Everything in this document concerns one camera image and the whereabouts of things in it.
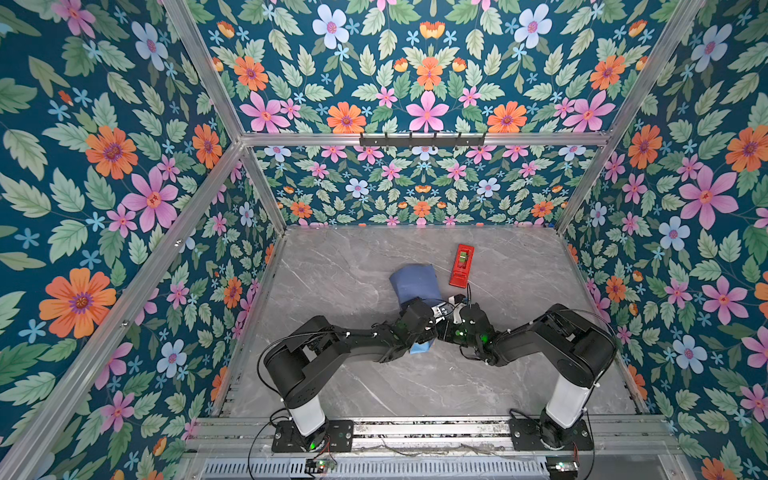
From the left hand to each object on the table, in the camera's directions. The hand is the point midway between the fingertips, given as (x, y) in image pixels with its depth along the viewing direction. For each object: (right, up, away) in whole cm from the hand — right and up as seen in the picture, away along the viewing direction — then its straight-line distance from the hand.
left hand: (430, 305), depth 89 cm
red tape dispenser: (+12, +11, +12) cm, 21 cm away
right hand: (0, -7, +3) cm, 7 cm away
